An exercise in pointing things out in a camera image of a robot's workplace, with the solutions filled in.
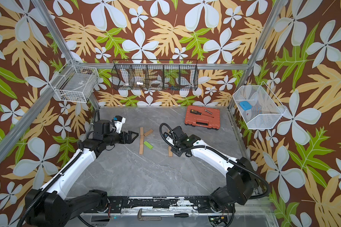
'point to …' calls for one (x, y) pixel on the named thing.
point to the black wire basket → (155, 74)
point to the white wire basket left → (78, 84)
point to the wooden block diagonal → (147, 133)
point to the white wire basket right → (258, 107)
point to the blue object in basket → (246, 105)
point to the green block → (148, 144)
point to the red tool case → (202, 116)
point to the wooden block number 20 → (141, 130)
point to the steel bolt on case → (208, 111)
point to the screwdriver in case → (197, 112)
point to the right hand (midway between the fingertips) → (175, 145)
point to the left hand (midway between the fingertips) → (133, 132)
